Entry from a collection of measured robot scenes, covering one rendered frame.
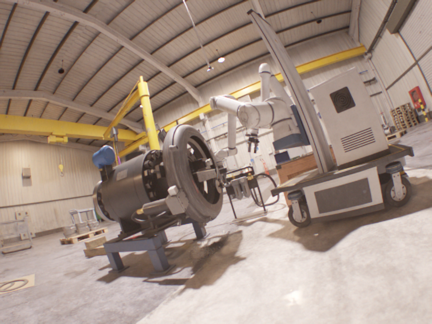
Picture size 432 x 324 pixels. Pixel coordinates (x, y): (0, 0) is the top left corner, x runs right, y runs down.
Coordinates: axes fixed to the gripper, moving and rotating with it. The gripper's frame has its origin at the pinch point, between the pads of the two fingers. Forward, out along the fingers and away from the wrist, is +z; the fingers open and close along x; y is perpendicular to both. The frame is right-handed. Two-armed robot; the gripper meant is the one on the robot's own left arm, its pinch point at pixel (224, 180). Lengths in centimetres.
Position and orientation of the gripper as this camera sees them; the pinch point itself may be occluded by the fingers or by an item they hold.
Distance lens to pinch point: 211.4
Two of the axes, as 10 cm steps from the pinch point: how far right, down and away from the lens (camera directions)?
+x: -9.1, 3.1, 2.8
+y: 3.0, 0.2, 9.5
